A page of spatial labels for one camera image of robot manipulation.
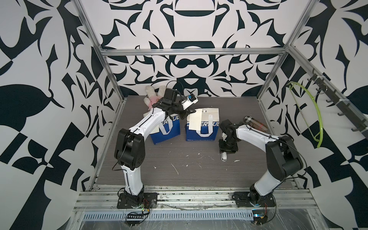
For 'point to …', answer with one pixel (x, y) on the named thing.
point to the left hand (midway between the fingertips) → (192, 106)
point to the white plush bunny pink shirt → (152, 97)
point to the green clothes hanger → (314, 137)
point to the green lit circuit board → (259, 217)
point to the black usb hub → (134, 216)
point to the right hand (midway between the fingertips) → (222, 149)
